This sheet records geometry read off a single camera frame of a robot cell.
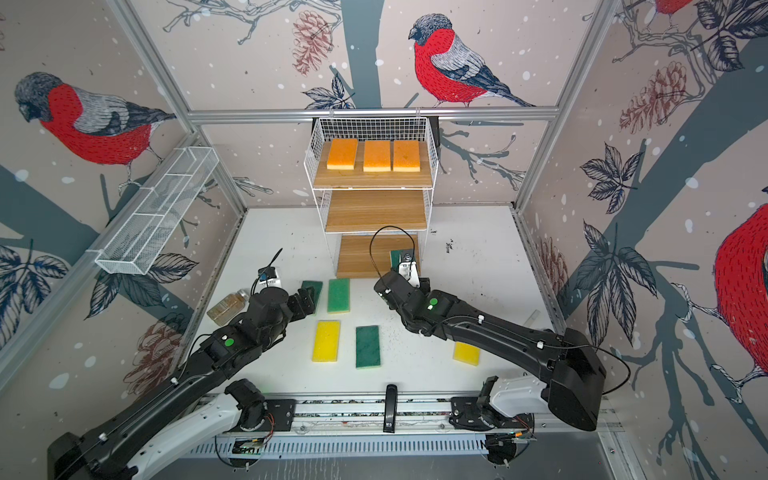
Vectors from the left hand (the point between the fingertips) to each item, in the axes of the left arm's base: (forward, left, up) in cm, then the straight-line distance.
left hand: (302, 293), depth 77 cm
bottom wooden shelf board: (+25, -15, -18) cm, 34 cm away
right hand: (+2, -25, -1) cm, 25 cm away
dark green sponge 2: (+12, +1, -17) cm, 21 cm away
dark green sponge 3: (-9, -17, -16) cm, 25 cm away
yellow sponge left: (-7, -5, -17) cm, 19 cm away
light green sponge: (+8, -7, -17) cm, 20 cm away
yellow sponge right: (-10, -45, -17) cm, 49 cm away
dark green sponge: (+9, -25, +4) cm, 27 cm away
